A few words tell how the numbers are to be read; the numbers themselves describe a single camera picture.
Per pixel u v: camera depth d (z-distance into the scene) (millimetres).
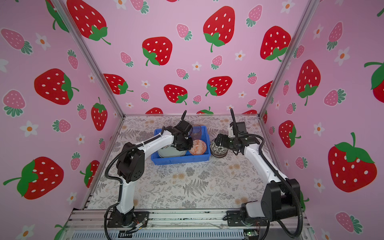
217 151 932
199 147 971
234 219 733
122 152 554
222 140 758
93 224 730
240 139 591
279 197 413
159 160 937
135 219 729
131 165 529
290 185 413
